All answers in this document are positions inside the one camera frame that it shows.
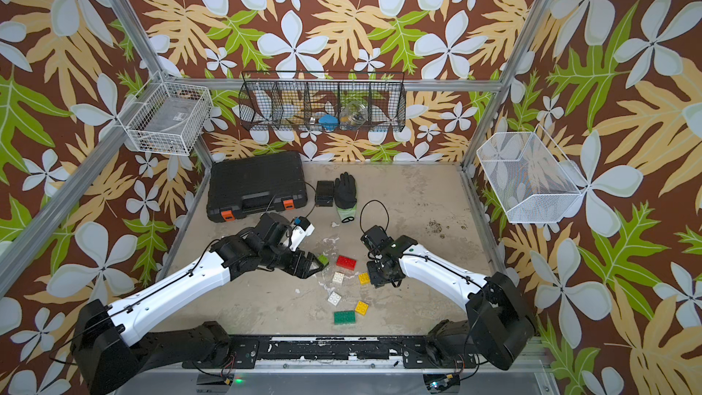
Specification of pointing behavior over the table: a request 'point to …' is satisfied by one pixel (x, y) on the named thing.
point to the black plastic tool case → (255, 185)
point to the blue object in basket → (328, 122)
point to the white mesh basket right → (532, 178)
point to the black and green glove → (345, 197)
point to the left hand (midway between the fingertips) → (316, 260)
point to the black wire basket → (323, 101)
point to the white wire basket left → (165, 118)
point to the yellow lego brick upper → (364, 278)
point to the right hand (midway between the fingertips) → (375, 276)
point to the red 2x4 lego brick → (345, 262)
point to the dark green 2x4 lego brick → (344, 317)
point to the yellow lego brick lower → (361, 307)
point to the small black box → (324, 193)
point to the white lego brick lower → (335, 298)
